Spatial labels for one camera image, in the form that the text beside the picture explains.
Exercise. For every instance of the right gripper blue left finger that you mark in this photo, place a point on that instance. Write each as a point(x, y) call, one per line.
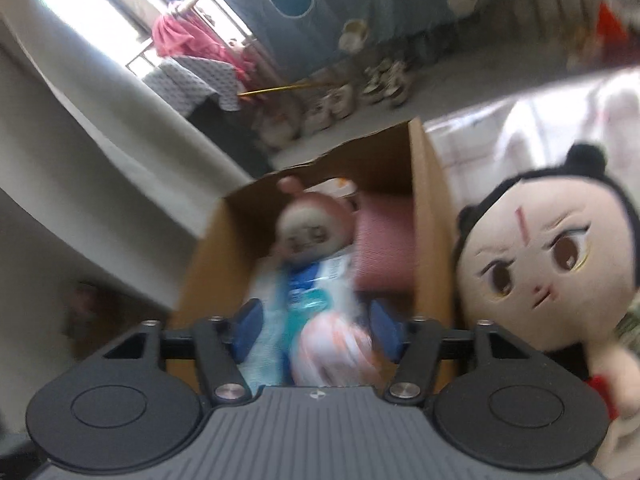
point(246, 327)

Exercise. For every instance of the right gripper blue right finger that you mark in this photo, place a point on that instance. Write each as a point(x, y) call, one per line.
point(387, 330)

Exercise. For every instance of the orange white striped cloth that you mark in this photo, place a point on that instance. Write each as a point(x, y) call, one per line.
point(331, 351)

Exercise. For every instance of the pink round plush toy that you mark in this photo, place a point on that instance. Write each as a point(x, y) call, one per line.
point(312, 226)

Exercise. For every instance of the black-haired plush doll red top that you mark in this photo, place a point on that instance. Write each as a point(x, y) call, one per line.
point(552, 255)

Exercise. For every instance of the brown cardboard box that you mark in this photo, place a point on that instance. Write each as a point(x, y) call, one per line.
point(399, 160)

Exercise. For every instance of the left white curtain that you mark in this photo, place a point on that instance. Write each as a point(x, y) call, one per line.
point(101, 161)

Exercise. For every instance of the white slippers pair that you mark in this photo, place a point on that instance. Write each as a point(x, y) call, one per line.
point(338, 104)

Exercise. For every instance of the yellow broom stick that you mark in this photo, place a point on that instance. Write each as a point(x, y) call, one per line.
point(288, 87)

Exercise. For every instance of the polka dot hanging cloth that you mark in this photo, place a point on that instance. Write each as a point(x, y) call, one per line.
point(185, 83)

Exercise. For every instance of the white sneakers pair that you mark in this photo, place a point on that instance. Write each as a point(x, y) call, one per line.
point(388, 81)

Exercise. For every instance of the pink hanging garment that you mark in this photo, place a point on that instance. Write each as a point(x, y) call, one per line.
point(178, 35)

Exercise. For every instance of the blue patterned hanging blanket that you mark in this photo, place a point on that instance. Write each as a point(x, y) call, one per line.
point(350, 0)

